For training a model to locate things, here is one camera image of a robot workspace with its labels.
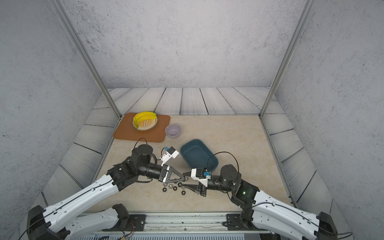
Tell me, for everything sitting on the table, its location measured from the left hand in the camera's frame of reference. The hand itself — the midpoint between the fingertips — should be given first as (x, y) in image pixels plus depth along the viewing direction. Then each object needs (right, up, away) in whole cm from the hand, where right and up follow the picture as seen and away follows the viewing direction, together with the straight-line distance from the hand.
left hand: (182, 182), depth 60 cm
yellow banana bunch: (-36, +30, +55) cm, 72 cm away
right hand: (+1, +1, +1) cm, 2 cm away
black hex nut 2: (-6, -12, +25) cm, 28 cm away
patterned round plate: (-32, +23, +55) cm, 68 cm away
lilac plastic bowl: (-11, +19, +49) cm, 54 cm away
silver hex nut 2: (-9, -12, +25) cm, 29 cm away
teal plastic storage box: (+6, +4, +37) cm, 38 cm away
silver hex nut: (+2, +1, +2) cm, 2 cm away
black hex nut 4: (-12, -13, +25) cm, 30 cm away
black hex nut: (-4, -11, +25) cm, 28 cm away
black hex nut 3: (-2, -14, +23) cm, 27 cm away
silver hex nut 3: (-2, -12, +25) cm, 28 cm away
